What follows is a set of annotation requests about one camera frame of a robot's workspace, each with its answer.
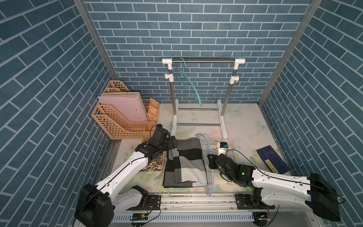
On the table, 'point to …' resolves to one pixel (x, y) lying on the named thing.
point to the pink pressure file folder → (129, 107)
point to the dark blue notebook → (272, 160)
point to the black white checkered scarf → (185, 165)
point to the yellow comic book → (155, 164)
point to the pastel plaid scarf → (238, 150)
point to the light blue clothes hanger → (211, 188)
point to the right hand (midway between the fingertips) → (207, 157)
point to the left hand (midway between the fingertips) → (175, 142)
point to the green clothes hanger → (199, 98)
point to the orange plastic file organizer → (116, 125)
